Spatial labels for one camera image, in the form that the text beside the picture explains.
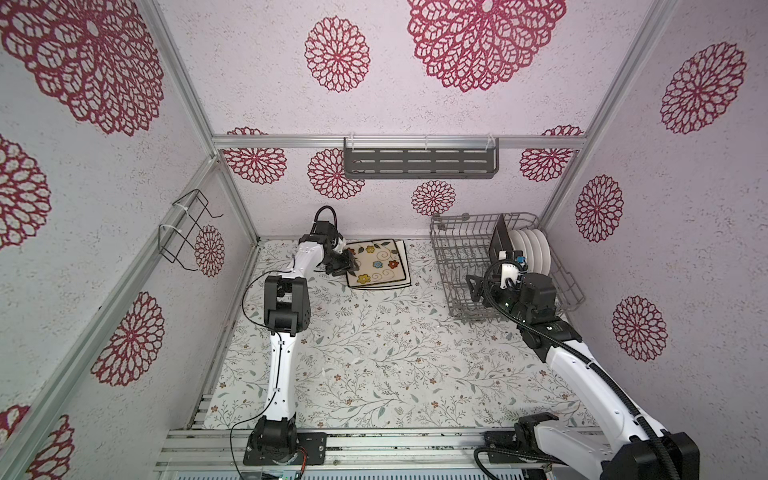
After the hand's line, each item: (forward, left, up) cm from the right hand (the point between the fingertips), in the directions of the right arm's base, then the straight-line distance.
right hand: (483, 271), depth 79 cm
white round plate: (+20, -17, -9) cm, 27 cm away
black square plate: (+20, +29, -21) cm, 41 cm away
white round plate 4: (+16, -24, -9) cm, 31 cm away
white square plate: (+13, +19, -22) cm, 32 cm away
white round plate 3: (+16, -22, -9) cm, 28 cm away
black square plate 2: (+19, -10, -7) cm, 22 cm away
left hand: (+16, +38, -21) cm, 47 cm away
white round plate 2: (+17, -19, -8) cm, 27 cm away
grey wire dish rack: (+36, -7, -25) cm, 44 cm away
